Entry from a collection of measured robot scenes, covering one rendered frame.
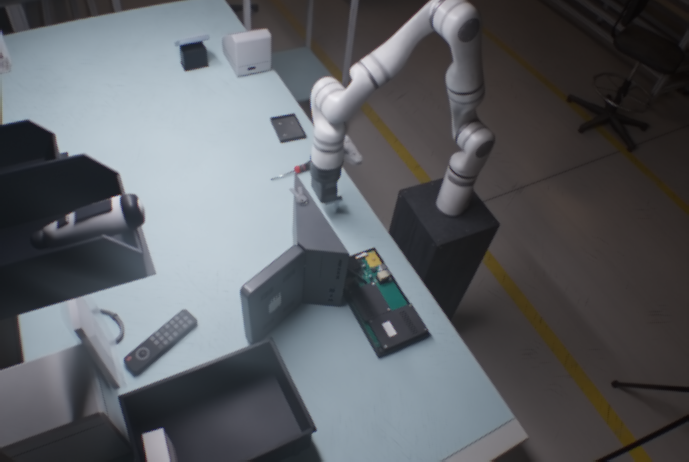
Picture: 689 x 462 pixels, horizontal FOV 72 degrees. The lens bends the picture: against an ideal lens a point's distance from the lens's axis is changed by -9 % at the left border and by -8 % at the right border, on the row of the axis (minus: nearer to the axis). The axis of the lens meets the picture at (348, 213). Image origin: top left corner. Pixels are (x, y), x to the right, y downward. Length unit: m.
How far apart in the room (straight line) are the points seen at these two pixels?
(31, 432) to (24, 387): 0.08
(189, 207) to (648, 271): 2.47
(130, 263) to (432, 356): 0.72
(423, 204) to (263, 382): 0.81
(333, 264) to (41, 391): 0.57
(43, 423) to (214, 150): 0.90
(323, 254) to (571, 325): 1.81
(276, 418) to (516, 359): 1.55
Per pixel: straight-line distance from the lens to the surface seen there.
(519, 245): 2.81
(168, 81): 1.81
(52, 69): 2.00
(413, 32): 1.13
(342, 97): 1.05
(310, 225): 1.05
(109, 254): 0.65
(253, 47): 1.75
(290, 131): 1.57
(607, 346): 2.69
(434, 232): 1.56
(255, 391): 1.09
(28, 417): 0.94
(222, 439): 1.06
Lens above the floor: 2.02
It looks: 49 degrees down
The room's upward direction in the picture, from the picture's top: 9 degrees clockwise
